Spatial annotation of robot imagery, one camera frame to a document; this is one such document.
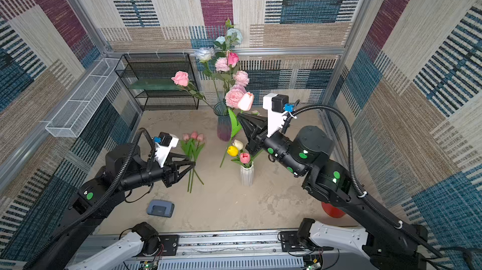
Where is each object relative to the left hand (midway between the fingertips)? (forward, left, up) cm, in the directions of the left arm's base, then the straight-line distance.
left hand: (192, 161), depth 61 cm
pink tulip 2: (+23, +10, -30) cm, 39 cm away
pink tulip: (+27, +6, -32) cm, 42 cm away
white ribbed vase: (+4, -18, -20) cm, 27 cm away
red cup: (-7, -54, -31) cm, 63 cm away
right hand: (+3, -16, +17) cm, 23 cm away
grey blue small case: (-5, +19, -31) cm, 37 cm away
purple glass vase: (+31, -7, -16) cm, 36 cm away
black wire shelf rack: (+60, +36, -10) cm, 71 cm away
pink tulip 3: (-2, -1, -1) cm, 2 cm away
